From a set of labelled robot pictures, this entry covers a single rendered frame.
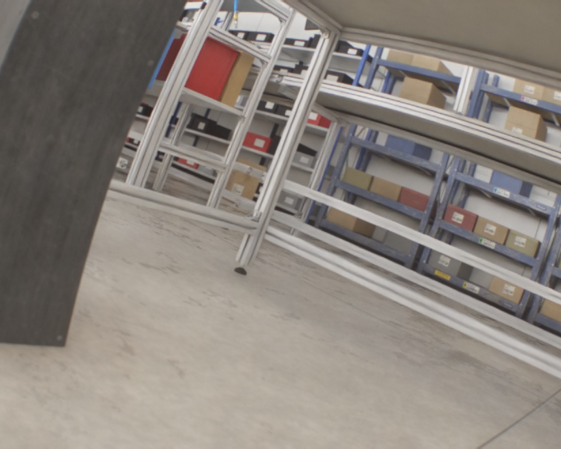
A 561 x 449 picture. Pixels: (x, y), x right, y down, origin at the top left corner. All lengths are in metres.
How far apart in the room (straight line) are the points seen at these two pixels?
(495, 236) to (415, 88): 1.68
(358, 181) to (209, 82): 2.72
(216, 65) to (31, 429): 2.66
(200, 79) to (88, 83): 2.32
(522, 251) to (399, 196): 1.42
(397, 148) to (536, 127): 1.51
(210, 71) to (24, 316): 2.43
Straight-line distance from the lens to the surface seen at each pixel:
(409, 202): 5.16
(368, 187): 5.41
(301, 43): 6.45
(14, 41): 0.65
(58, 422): 0.63
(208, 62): 3.03
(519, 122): 4.93
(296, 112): 2.00
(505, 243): 4.69
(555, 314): 4.53
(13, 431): 0.59
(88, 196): 0.76
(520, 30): 1.53
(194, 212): 1.78
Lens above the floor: 0.33
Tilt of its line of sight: 5 degrees down
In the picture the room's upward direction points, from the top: 21 degrees clockwise
